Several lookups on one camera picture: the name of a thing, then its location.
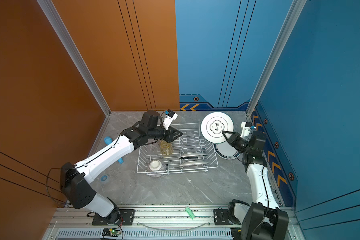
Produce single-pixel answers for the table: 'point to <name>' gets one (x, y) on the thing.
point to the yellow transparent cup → (166, 148)
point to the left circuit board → (109, 232)
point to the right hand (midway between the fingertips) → (221, 133)
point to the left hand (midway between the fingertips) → (181, 132)
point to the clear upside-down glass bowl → (157, 168)
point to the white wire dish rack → (189, 152)
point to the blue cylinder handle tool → (107, 140)
